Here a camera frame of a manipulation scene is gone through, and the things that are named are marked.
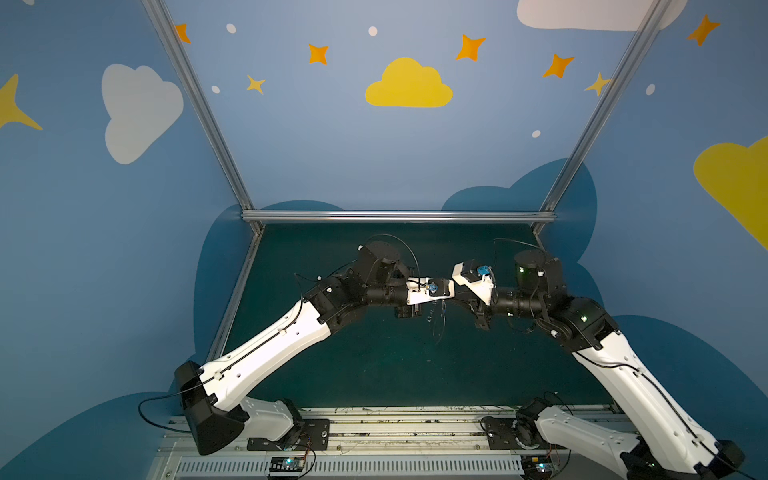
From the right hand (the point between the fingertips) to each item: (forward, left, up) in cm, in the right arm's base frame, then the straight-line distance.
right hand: (450, 290), depth 64 cm
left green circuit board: (-31, +36, -32) cm, 57 cm away
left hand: (0, +2, +1) cm, 2 cm away
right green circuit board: (-28, -24, -34) cm, 50 cm away
